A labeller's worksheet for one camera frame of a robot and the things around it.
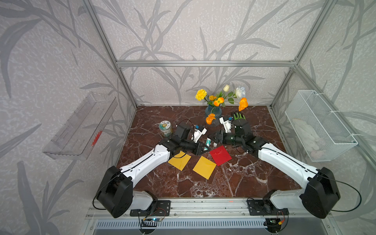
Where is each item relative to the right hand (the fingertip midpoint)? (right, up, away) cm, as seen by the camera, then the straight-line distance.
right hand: (209, 136), depth 77 cm
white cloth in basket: (+53, -1, 0) cm, 53 cm away
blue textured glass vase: (+3, +16, +23) cm, 28 cm away
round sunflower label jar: (-28, +4, +20) cm, 34 cm away
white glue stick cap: (+5, -8, +19) cm, 22 cm away
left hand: (-1, -7, -1) cm, 7 cm away
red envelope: (+8, -15, +17) cm, 24 cm away
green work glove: (+26, +10, +35) cm, 44 cm away
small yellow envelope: (-17, -17, +14) cm, 28 cm away
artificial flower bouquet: (+17, +22, +6) cm, 29 cm away
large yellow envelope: (-2, -21, +13) cm, 25 cm away
